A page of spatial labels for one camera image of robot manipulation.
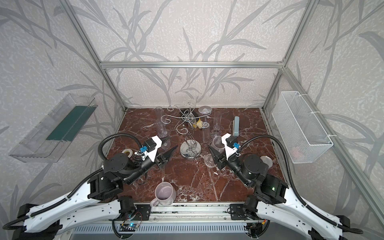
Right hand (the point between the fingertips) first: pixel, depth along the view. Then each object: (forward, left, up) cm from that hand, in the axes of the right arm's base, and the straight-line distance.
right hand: (215, 137), depth 61 cm
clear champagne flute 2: (+19, +4, -5) cm, 20 cm away
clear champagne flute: (+17, +28, -25) cm, 42 cm away
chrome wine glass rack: (+12, +13, -32) cm, 37 cm away
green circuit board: (-28, +42, -37) cm, 63 cm away
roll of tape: (+12, +52, -35) cm, 64 cm away
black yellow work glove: (+15, +11, -5) cm, 19 cm away
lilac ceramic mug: (-14, +25, -33) cm, 43 cm away
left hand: (-3, +16, +4) cm, 16 cm away
